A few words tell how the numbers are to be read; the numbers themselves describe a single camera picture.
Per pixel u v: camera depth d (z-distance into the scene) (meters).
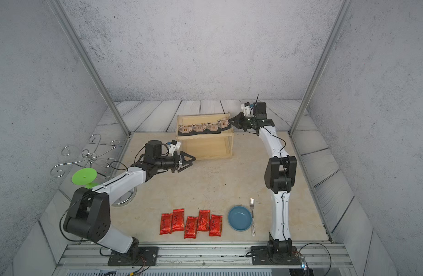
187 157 0.78
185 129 0.94
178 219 0.83
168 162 0.74
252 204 0.89
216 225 0.80
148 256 0.72
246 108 0.89
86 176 0.61
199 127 0.95
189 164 0.82
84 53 0.83
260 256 0.72
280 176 0.59
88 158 0.68
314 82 0.94
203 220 0.81
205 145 1.14
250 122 0.85
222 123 0.95
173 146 0.81
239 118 0.85
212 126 0.96
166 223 0.81
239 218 0.81
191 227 0.79
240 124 0.86
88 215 0.44
